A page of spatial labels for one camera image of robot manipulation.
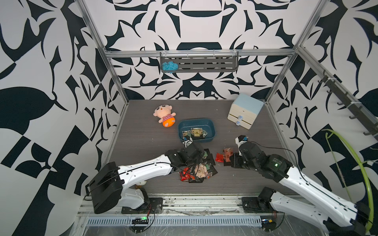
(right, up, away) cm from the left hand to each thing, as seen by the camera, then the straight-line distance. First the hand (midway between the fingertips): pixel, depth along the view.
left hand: (200, 152), depth 80 cm
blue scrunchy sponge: (-18, +50, +11) cm, 54 cm away
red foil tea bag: (-7, -13, +1) cm, 15 cm away
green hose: (+56, -2, -28) cm, 63 cm away
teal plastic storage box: (+6, +14, +22) cm, 27 cm away
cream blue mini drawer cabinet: (+30, +23, +16) cm, 41 cm away
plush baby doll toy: (-23, +23, +24) cm, 40 cm away
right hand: (+13, 0, -5) cm, 14 cm away
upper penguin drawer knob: (+28, +19, +19) cm, 39 cm away
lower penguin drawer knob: (+28, +15, +22) cm, 39 cm away
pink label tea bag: (+14, +1, -3) cm, 15 cm away
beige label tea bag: (+1, -11, +3) cm, 11 cm away
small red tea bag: (+13, -6, +10) cm, 17 cm away
